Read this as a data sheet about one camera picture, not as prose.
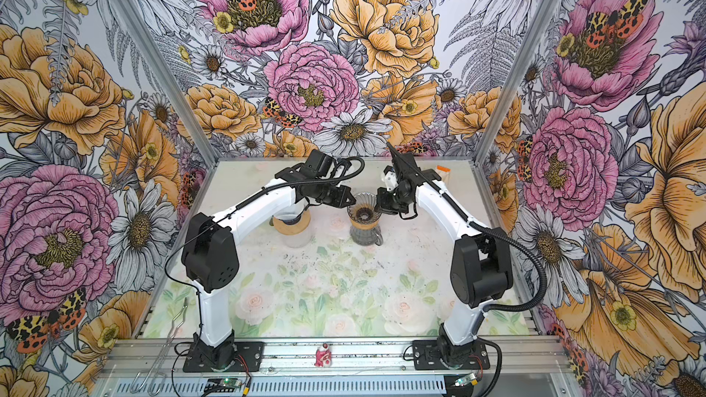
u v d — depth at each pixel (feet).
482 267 1.55
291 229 2.82
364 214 3.01
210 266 1.69
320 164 2.38
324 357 2.34
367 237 3.07
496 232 1.60
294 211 2.85
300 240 3.18
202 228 1.68
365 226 2.95
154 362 2.40
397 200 2.46
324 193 2.50
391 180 2.73
